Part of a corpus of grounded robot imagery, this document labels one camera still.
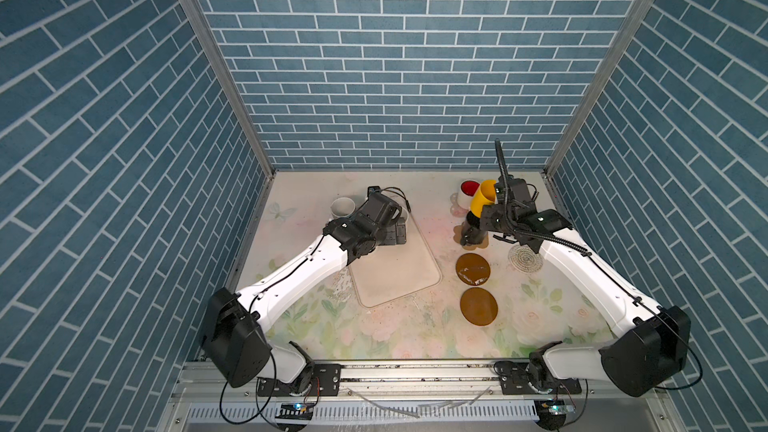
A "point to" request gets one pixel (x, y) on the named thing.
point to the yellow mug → (485, 194)
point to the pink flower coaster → (456, 209)
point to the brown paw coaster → (457, 231)
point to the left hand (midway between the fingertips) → (397, 230)
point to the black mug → (473, 231)
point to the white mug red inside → (467, 188)
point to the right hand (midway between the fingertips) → (488, 214)
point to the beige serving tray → (401, 265)
